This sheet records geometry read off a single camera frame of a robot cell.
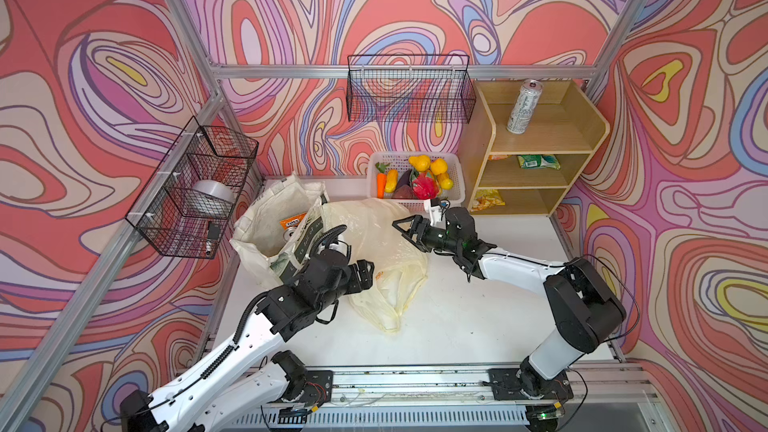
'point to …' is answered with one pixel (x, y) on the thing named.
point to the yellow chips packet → (487, 198)
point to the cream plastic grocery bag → (400, 269)
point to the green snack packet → (539, 161)
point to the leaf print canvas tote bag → (273, 233)
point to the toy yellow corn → (392, 180)
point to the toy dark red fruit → (403, 192)
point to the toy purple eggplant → (405, 179)
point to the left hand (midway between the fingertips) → (367, 265)
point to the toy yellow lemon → (447, 184)
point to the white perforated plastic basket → (411, 177)
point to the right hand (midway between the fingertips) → (398, 235)
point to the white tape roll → (212, 198)
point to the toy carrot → (381, 179)
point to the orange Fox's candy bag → (292, 221)
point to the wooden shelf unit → (531, 170)
